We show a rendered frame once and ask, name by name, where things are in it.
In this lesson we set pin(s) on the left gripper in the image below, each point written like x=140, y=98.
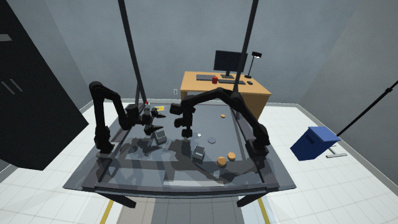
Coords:
x=188, y=123

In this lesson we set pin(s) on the white open-top square box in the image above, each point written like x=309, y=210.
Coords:
x=160, y=136

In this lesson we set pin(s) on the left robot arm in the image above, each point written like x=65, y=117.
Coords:
x=187, y=108

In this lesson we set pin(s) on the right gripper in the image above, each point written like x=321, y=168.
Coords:
x=150, y=129

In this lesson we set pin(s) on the grey-blue flat round disc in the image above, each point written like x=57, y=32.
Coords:
x=211, y=140

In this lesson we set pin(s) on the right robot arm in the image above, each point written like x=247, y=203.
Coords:
x=126, y=121

